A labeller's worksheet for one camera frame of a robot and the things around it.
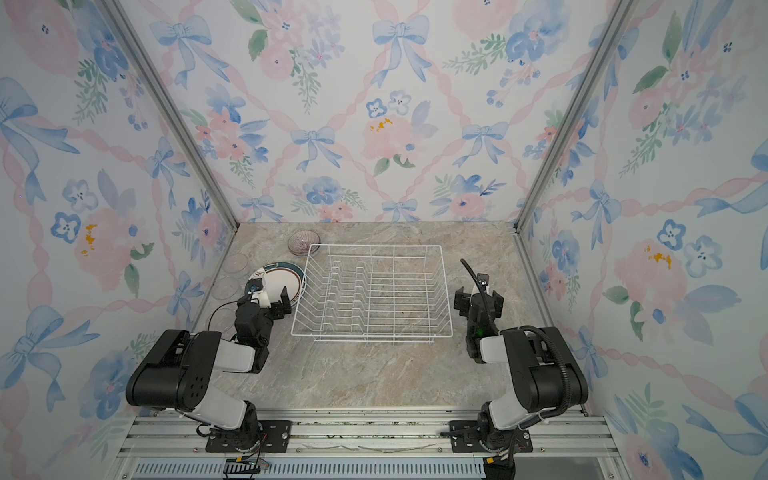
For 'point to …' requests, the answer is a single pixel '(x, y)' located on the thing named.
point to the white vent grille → (315, 470)
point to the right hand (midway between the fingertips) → (479, 288)
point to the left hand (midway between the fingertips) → (270, 287)
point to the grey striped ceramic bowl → (300, 242)
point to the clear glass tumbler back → (235, 262)
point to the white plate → (276, 277)
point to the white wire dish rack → (381, 293)
